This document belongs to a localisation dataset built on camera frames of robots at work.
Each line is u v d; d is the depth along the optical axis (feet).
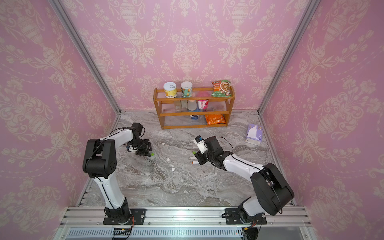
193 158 3.09
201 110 3.58
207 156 2.47
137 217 2.43
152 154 3.18
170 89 2.80
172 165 3.02
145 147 2.85
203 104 3.19
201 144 2.58
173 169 2.96
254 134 3.28
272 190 1.42
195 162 3.03
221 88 2.87
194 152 2.89
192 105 3.26
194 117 3.67
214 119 3.62
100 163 1.71
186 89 2.80
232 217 2.39
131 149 2.64
